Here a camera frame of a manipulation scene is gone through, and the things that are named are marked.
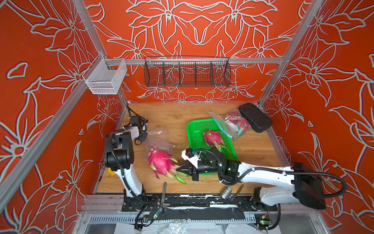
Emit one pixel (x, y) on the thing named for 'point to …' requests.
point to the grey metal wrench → (163, 203)
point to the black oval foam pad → (258, 121)
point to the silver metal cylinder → (226, 193)
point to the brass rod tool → (239, 190)
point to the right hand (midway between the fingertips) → (176, 165)
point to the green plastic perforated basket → (196, 127)
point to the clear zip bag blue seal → (158, 137)
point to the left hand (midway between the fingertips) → (137, 134)
